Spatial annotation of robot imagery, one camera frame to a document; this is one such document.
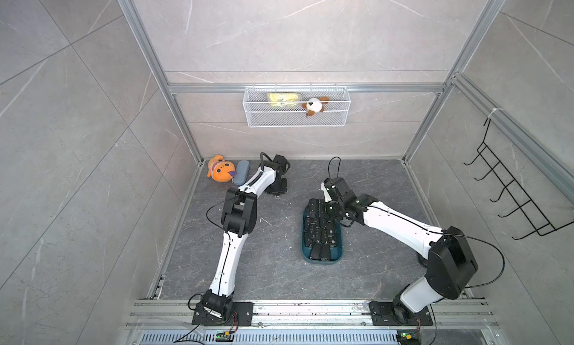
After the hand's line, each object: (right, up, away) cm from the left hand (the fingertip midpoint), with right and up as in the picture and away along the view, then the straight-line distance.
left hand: (281, 187), depth 107 cm
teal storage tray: (+23, -25, -19) cm, 39 cm away
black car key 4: (+22, -20, -17) cm, 34 cm away
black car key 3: (+12, -20, -18) cm, 30 cm away
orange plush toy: (-29, +8, -2) cm, 30 cm away
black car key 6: (+18, -25, -20) cm, 37 cm away
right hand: (+14, -8, -21) cm, 27 cm away
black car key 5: (+15, -24, -20) cm, 35 cm away
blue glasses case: (-20, +7, +4) cm, 22 cm away
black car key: (+13, -6, -30) cm, 33 cm away
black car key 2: (+12, -15, -13) cm, 23 cm away
